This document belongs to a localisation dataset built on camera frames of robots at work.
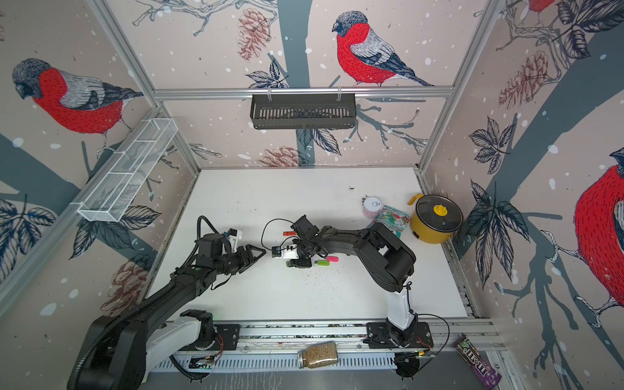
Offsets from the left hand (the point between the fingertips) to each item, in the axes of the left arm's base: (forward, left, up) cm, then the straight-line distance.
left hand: (265, 250), depth 84 cm
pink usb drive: (0, -24, -8) cm, 25 cm away
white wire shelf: (+6, +44, +22) cm, 49 cm away
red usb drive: (+11, -7, -8) cm, 15 cm away
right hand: (+2, -9, -8) cm, 12 cm away
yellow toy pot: (+14, -64, 0) cm, 66 cm away
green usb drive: (-1, -21, -8) cm, 22 cm away
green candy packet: (+16, -51, -5) cm, 53 cm away
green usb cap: (-3, -8, -5) cm, 10 cm away
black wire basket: (+57, -12, +20) cm, 61 cm away
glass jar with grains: (-30, -19, -3) cm, 36 cm away
